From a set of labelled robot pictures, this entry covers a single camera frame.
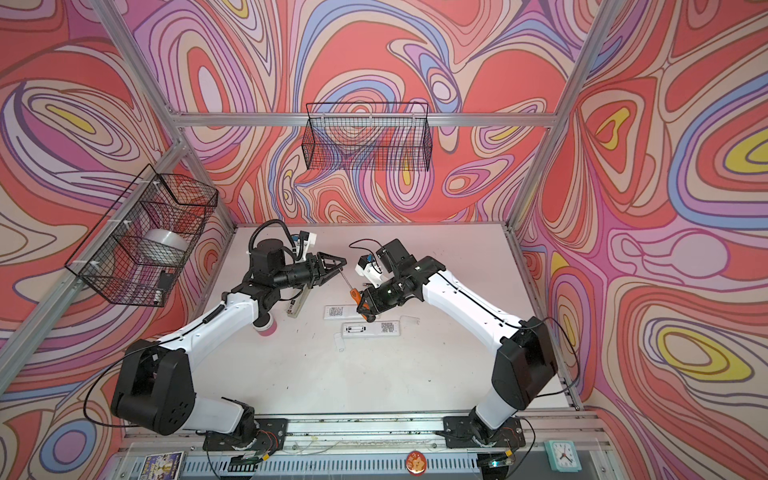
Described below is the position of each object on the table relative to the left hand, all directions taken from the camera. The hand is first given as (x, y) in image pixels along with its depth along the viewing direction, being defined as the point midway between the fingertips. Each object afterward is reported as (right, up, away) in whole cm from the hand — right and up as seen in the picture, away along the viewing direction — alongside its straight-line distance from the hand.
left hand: (345, 265), depth 77 cm
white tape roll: (-43, +5, -7) cm, 44 cm away
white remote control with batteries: (+6, -20, +14) cm, 25 cm away
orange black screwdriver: (+2, -7, 0) cm, 7 cm away
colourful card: (-40, -46, -9) cm, 62 cm away
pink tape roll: (-25, -20, +11) cm, 33 cm away
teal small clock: (+52, -45, -8) cm, 69 cm away
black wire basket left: (-52, +4, -3) cm, 53 cm away
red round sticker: (+18, -46, -8) cm, 50 cm away
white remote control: (-4, -16, +16) cm, 23 cm away
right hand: (+6, -13, 0) cm, 14 cm away
